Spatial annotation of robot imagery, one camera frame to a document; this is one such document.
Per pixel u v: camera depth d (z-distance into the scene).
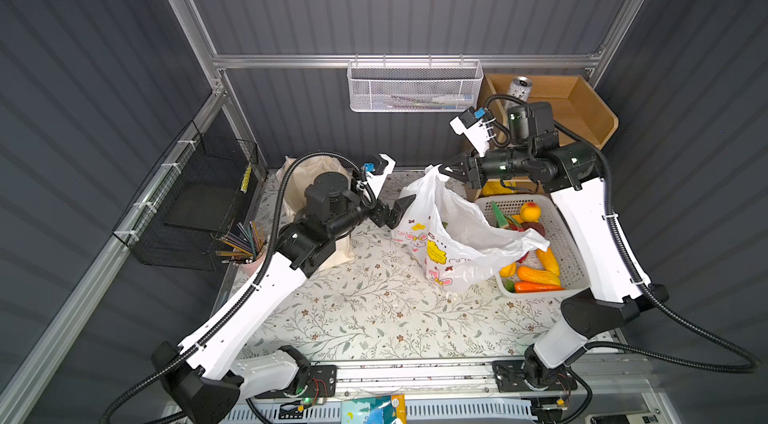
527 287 0.85
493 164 0.54
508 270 0.87
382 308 0.86
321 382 0.72
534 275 0.87
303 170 0.92
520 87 0.77
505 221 0.93
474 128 0.54
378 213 0.58
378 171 0.52
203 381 0.37
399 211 0.57
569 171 0.43
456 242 0.67
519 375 0.73
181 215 0.72
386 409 0.69
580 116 0.91
